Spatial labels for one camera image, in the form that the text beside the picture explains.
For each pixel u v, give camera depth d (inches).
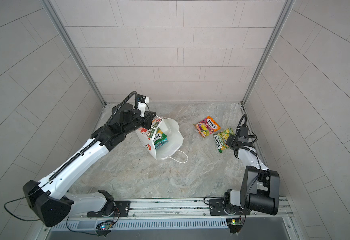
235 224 26.8
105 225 25.3
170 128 37.9
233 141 27.3
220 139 35.7
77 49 34.2
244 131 26.5
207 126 39.1
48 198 14.3
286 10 28.1
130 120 21.2
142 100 23.2
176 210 27.9
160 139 33.3
